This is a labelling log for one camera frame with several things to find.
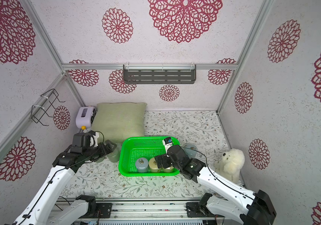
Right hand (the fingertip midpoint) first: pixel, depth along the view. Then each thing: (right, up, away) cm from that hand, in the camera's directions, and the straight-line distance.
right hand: (160, 154), depth 77 cm
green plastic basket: (-18, 0, +20) cm, 27 cm away
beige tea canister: (-4, -8, +4) cm, 9 cm away
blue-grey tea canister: (-11, -7, +4) cm, 13 cm away
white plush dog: (+35, -5, -6) cm, 36 cm away
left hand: (-27, +3, 0) cm, 27 cm away
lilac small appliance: (-57, +23, +29) cm, 67 cm away
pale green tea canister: (-29, -4, +10) cm, 30 cm away
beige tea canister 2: (+5, -11, +6) cm, 13 cm away
